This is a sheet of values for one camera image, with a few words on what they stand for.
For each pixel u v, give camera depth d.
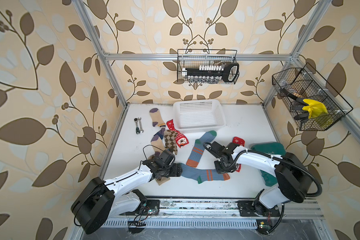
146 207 0.68
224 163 0.62
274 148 0.92
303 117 0.65
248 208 0.72
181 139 1.00
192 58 0.91
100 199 0.41
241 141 0.99
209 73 0.84
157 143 0.99
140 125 1.09
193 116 1.14
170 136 0.98
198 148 0.96
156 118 1.12
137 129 1.05
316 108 0.68
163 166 0.67
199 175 0.85
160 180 0.83
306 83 0.79
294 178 0.44
